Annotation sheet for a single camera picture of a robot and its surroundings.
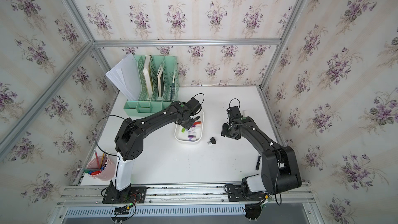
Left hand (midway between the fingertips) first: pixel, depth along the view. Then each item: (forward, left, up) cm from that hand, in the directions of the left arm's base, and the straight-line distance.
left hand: (188, 124), depth 91 cm
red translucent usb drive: (+3, -5, -4) cm, 8 cm away
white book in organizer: (+25, +25, +17) cm, 39 cm away
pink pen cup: (-25, +37, +3) cm, 45 cm away
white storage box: (-4, -4, -6) cm, 8 cm away
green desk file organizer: (+14, +30, -2) cm, 33 cm away
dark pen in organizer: (+31, +13, -4) cm, 34 cm away
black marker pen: (-23, -38, -6) cm, 45 cm away
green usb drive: (-1, +3, -6) cm, 7 cm away
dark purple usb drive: (-5, -2, -6) cm, 8 cm away
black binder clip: (-9, -14, -5) cm, 17 cm away
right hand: (-6, -23, 0) cm, 24 cm away
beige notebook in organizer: (+27, +19, +9) cm, 34 cm away
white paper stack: (+26, +39, +14) cm, 49 cm away
